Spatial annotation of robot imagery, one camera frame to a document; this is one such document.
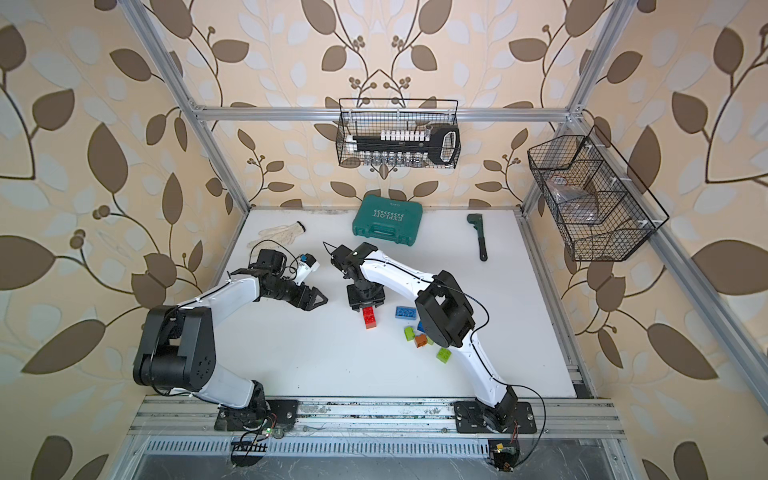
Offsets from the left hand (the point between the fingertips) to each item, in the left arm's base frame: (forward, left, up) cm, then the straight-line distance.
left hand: (311, 291), depth 90 cm
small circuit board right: (-39, -53, -9) cm, 67 cm away
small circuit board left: (-38, +10, -10) cm, 41 cm away
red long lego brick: (-7, -19, -2) cm, 20 cm away
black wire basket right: (+7, -77, +28) cm, 82 cm away
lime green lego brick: (-11, -30, -4) cm, 32 cm away
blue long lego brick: (-5, -29, -4) cm, 30 cm away
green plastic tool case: (+32, -23, -1) cm, 40 cm away
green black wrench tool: (+35, -57, -4) cm, 67 cm away
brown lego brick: (-13, -33, -4) cm, 36 cm away
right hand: (-4, -17, -3) cm, 17 cm away
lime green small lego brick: (-17, -40, -4) cm, 43 cm away
